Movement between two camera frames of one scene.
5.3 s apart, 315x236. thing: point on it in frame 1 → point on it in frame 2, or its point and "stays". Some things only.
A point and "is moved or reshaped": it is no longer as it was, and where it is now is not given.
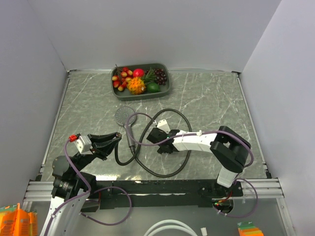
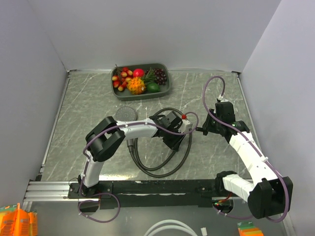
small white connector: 204,230 stays
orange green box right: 247,228 stays
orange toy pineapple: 137,85 stays
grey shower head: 126,116 stays
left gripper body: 94,150 → 172,140
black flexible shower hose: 135,156 is moved or reshaped
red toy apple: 139,73 stays
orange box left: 15,221 stays
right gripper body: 165,152 → 218,123
